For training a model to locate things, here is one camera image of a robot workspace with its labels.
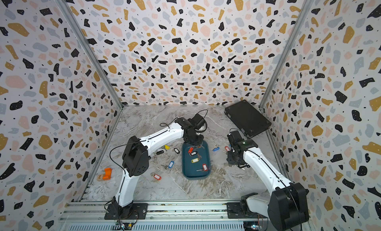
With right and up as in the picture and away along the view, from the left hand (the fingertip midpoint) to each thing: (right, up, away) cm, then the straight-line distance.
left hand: (201, 142), depth 89 cm
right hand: (+19, -9, -5) cm, 22 cm away
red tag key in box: (-7, -6, +8) cm, 12 cm away
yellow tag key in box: (-4, -11, +3) cm, 12 cm away
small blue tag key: (+10, -6, +9) cm, 14 cm away
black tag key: (-16, -6, +8) cm, 19 cm away
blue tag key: (-18, -14, +1) cm, 23 cm away
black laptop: (+36, +14, +23) cm, 45 cm away
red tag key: (-26, -19, -3) cm, 32 cm away
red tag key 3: (+2, -15, -1) cm, 15 cm away
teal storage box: (+2, -8, +5) cm, 9 cm away
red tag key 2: (+17, -5, +9) cm, 20 cm away
